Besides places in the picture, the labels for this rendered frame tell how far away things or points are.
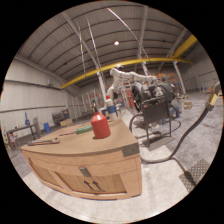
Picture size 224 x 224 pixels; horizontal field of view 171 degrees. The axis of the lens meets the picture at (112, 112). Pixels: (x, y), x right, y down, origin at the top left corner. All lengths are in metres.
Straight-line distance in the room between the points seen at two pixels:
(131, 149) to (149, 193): 0.45
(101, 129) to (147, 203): 0.56
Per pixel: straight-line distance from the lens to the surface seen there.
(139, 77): 1.06
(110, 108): 0.63
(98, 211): 0.65
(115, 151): 0.24
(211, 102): 0.47
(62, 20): 8.32
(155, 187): 0.65
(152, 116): 0.90
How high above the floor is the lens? 0.59
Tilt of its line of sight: 4 degrees down
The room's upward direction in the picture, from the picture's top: 15 degrees counter-clockwise
